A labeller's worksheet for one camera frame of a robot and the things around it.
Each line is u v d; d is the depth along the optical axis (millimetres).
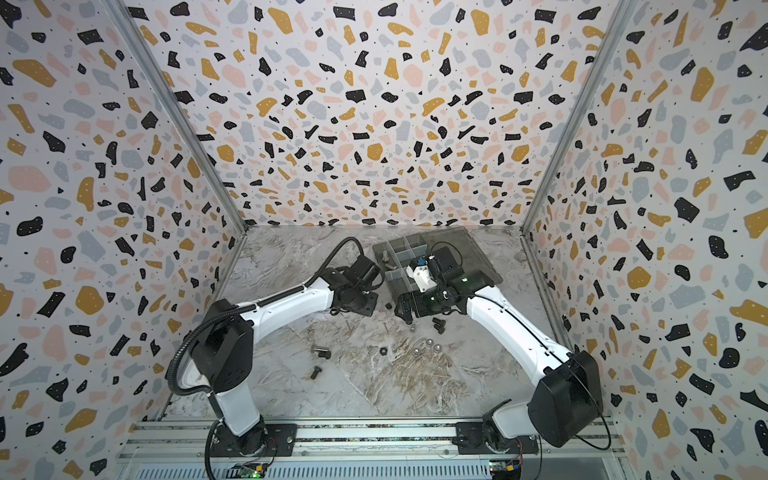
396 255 1065
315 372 844
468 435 747
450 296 566
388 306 975
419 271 736
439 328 933
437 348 898
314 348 877
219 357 465
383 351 895
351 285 657
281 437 748
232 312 480
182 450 719
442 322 945
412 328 926
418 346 901
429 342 903
